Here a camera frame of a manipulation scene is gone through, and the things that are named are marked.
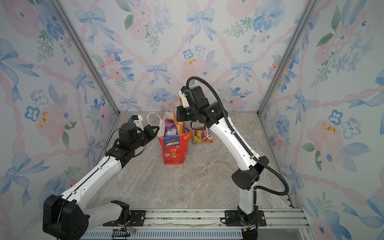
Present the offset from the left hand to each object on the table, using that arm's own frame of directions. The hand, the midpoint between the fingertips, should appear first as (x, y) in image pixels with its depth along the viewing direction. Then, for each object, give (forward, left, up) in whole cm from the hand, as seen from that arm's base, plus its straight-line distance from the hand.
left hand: (160, 125), depth 77 cm
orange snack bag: (-3, -10, +4) cm, 11 cm away
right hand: (+1, -9, +9) cm, 13 cm away
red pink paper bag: (-7, -7, -12) cm, 15 cm away
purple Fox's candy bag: (+3, -4, -6) cm, 8 cm away
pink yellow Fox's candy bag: (+12, -23, -25) cm, 36 cm away
